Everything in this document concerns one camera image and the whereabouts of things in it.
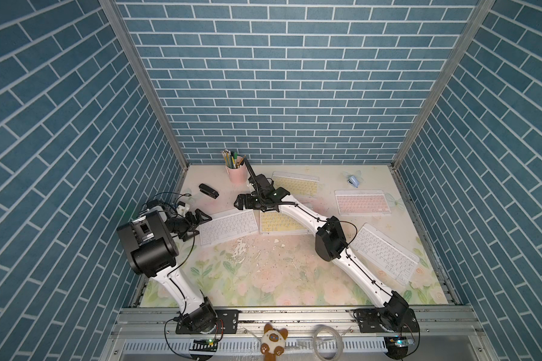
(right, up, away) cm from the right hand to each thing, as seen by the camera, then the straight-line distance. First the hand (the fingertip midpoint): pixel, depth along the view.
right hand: (241, 205), depth 99 cm
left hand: (-14, -7, -6) cm, 16 cm away
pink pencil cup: (-3, +14, +6) cm, 15 cm away
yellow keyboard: (+25, +10, +13) cm, 30 cm away
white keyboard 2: (+59, -18, -10) cm, 63 cm away
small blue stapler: (+54, +11, +12) cm, 56 cm away
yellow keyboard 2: (+17, -7, -3) cm, 18 cm away
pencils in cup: (-6, +21, +5) cm, 23 cm away
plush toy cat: (+15, -39, -32) cm, 52 cm away
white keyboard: (-5, -9, -3) cm, 11 cm away
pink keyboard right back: (+56, +1, +6) cm, 57 cm away
